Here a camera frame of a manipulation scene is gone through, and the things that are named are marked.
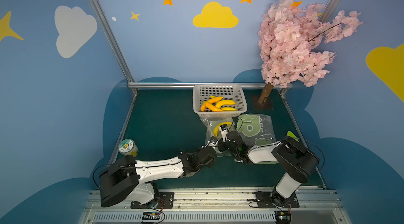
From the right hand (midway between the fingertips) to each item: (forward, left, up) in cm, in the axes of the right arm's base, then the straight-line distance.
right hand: (219, 136), depth 94 cm
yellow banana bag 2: (+25, -1, +2) cm, 25 cm away
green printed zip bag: (+7, -23, -2) cm, 24 cm away
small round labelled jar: (-13, +50, +5) cm, 52 cm away
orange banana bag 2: (+19, +5, +3) cm, 20 cm away
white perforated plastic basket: (+27, 0, +3) cm, 27 cm away
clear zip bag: (+8, +6, +1) cm, 10 cm away
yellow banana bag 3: (+21, -6, +1) cm, 22 cm away
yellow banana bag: (+2, +2, +4) cm, 5 cm away
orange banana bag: (+22, +11, 0) cm, 24 cm away
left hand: (-11, +4, +5) cm, 13 cm away
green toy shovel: (+6, -46, -4) cm, 46 cm away
